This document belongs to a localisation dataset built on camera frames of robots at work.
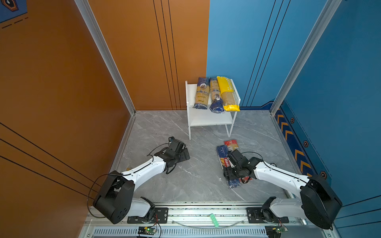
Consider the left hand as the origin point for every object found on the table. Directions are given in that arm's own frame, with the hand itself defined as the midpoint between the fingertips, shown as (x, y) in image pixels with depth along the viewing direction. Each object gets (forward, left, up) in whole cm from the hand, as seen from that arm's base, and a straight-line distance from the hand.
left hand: (182, 153), depth 89 cm
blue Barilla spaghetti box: (+3, -25, -3) cm, 25 cm away
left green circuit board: (-38, +15, -8) cm, 41 cm away
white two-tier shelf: (+19, -8, +12) cm, 24 cm away
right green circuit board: (-37, -47, -7) cm, 60 cm away
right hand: (-11, -27, -4) cm, 29 cm away
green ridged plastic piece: (-35, -18, -5) cm, 40 cm away
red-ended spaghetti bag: (+8, -32, -3) cm, 33 cm away
